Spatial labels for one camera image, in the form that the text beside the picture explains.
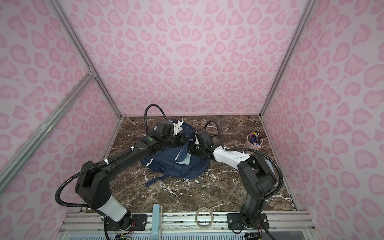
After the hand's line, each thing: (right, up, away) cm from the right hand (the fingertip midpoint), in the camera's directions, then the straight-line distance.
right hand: (186, 148), depth 88 cm
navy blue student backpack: (-4, -6, -7) cm, 10 cm away
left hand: (+3, +7, -6) cm, 10 cm away
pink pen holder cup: (+40, +4, +2) cm, 40 cm away
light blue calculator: (+1, -6, -3) cm, 7 cm away
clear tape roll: (+6, -32, -14) cm, 36 cm away
